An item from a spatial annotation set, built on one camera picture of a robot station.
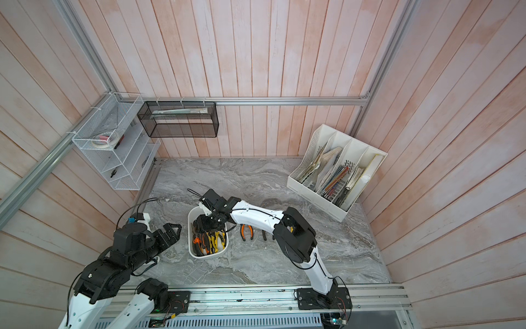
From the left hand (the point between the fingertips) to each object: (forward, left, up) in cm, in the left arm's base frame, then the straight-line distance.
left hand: (173, 235), depth 71 cm
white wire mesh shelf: (+26, +23, +9) cm, 36 cm away
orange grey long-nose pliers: (+10, -22, -17) cm, 30 cm away
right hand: (+7, -5, -11) cm, 14 cm away
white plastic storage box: (+16, 0, -13) cm, 21 cm away
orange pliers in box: (+4, -5, -14) cm, 15 cm away
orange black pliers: (+9, -32, -18) cm, 38 cm away
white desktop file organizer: (+38, -68, -10) cm, 78 cm away
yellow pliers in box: (+7, -10, -17) cm, 21 cm away
